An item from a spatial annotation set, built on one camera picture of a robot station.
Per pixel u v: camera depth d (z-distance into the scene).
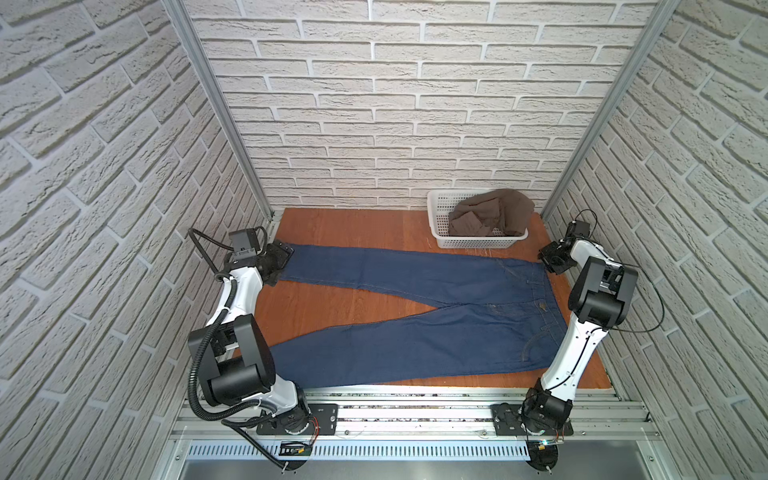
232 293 0.51
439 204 1.18
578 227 0.87
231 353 0.47
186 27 0.71
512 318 0.90
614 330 0.58
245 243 0.67
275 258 0.79
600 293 0.60
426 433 0.74
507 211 1.10
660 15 0.70
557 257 0.89
